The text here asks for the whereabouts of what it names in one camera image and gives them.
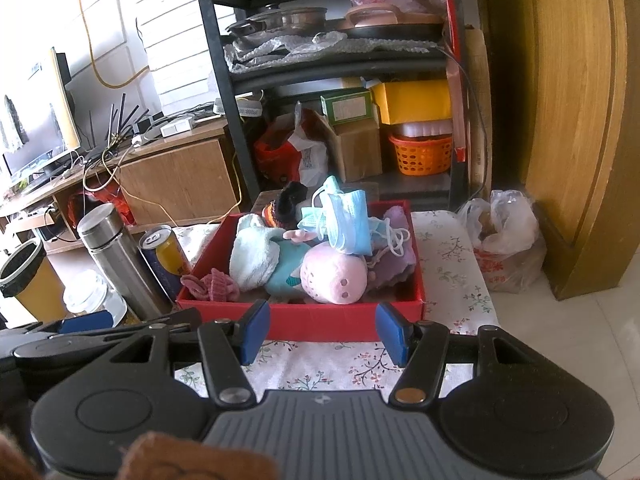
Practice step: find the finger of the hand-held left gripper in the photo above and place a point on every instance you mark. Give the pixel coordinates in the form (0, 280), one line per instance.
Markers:
(90, 342)
(85, 322)

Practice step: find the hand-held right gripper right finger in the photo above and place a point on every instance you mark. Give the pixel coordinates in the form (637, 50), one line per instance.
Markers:
(392, 332)

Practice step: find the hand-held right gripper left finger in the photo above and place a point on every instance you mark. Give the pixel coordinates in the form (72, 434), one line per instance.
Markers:
(255, 332)

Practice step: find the pink knitted cloth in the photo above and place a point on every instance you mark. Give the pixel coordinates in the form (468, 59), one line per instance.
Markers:
(212, 285)

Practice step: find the teal plush toy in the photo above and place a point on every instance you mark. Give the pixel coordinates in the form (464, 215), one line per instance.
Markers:
(285, 275)

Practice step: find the red cardboard box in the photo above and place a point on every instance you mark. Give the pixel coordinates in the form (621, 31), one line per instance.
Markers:
(320, 322)

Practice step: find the purple cloth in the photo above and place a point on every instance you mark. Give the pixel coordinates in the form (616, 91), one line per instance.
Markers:
(395, 260)

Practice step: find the mint green towel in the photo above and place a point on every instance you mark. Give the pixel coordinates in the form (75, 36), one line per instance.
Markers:
(252, 255)

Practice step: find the pink pig plush toy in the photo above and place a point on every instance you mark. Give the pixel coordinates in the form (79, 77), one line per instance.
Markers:
(332, 275)

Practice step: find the blue face mask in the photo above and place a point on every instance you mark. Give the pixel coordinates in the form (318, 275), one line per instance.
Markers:
(312, 222)
(350, 220)

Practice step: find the black orange plush toy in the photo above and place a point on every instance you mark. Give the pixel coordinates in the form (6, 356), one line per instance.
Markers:
(287, 205)

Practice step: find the glass jar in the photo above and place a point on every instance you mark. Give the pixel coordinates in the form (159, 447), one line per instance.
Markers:
(92, 300)

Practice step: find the bin with black liner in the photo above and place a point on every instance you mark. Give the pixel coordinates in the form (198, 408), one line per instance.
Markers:
(30, 280)

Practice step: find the stainless steel thermos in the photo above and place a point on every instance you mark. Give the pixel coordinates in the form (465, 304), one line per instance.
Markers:
(120, 260)

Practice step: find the yellow and blue can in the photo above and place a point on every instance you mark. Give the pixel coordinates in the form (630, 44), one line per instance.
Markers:
(167, 260)

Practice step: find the brown fuzzy cloth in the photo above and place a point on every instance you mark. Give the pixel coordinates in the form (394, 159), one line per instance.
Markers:
(200, 460)

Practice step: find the wooden media console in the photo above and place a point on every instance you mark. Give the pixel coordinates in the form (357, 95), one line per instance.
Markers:
(170, 175)

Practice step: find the orange plastic basket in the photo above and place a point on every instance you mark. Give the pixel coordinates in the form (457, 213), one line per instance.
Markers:
(420, 157)

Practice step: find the brown cardboard box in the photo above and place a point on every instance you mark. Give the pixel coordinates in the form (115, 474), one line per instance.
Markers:
(357, 152)

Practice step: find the red and white plastic bag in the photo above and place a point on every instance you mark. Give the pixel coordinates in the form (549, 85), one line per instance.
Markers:
(295, 150)

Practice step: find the black router with antennas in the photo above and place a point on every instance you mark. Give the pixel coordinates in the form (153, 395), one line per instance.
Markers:
(112, 130)

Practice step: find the clear plastic container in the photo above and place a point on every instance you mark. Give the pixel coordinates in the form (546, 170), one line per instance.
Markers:
(425, 130)

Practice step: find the white power adapter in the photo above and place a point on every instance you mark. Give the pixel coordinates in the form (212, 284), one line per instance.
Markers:
(177, 126)

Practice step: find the flat screen monitor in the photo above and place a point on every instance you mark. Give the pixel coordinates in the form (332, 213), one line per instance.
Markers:
(35, 110)

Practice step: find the green box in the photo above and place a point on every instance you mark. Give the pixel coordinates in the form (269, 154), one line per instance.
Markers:
(347, 109)

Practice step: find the yellow box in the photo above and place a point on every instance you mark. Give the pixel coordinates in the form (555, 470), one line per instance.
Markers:
(415, 100)

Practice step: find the leaning cardboard sheet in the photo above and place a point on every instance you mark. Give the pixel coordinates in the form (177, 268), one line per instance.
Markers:
(480, 110)

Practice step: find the wooden cabinet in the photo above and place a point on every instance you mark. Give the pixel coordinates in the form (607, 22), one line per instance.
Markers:
(575, 135)

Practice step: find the black metal shelf rack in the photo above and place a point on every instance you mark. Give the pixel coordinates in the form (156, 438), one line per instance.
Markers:
(220, 60)

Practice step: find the tall red carton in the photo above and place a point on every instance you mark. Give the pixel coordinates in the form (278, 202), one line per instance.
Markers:
(452, 60)

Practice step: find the clay pot with lid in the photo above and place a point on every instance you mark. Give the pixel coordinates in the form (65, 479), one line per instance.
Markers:
(385, 22)

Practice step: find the steel cooking pot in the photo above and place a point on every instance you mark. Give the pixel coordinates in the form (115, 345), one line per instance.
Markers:
(280, 20)

